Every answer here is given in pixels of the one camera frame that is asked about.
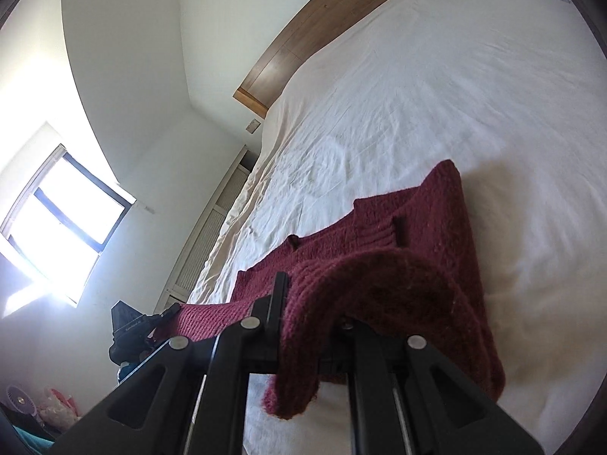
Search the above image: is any pink plastic bag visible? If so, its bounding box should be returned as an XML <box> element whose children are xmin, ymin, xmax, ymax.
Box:
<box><xmin>38</xmin><ymin>386</ymin><xmax>81</xmax><ymax>432</ymax></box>

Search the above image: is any dark red knitted sweater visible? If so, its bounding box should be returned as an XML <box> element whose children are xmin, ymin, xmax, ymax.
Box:
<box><xmin>168</xmin><ymin>158</ymin><xmax>506</xmax><ymax>420</ymax></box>

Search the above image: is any window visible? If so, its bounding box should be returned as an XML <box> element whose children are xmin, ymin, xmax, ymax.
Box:
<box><xmin>0</xmin><ymin>144</ymin><xmax>138</xmax><ymax>306</ymax></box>

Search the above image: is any wooden headboard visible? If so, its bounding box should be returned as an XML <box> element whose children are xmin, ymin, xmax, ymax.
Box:
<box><xmin>232</xmin><ymin>0</ymin><xmax>430</xmax><ymax>118</ymax></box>

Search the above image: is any bed with white sheet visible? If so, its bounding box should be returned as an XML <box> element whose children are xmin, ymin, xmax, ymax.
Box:
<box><xmin>187</xmin><ymin>0</ymin><xmax>607</xmax><ymax>455</ymax></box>

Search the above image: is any low white wall cabinet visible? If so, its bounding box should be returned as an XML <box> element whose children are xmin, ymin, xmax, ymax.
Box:
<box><xmin>154</xmin><ymin>144</ymin><xmax>259</xmax><ymax>314</ymax></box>

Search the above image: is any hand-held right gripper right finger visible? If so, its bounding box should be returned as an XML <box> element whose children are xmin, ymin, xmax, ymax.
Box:
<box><xmin>322</xmin><ymin>320</ymin><xmax>544</xmax><ymax>455</ymax></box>

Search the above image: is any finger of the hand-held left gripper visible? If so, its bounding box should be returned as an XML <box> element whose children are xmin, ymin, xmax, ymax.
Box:
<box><xmin>147</xmin><ymin>304</ymin><xmax>181</xmax><ymax>342</ymax></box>

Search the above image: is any teal cloth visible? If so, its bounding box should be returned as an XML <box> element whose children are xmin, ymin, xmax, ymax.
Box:
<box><xmin>12</xmin><ymin>424</ymin><xmax>54</xmax><ymax>455</ymax></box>

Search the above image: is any small white fan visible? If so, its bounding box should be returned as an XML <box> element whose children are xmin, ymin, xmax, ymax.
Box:
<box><xmin>6</xmin><ymin>385</ymin><xmax>39</xmax><ymax>420</ymax></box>

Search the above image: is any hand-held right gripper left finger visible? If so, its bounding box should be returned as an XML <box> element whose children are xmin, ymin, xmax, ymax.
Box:
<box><xmin>47</xmin><ymin>271</ymin><xmax>291</xmax><ymax>455</ymax></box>

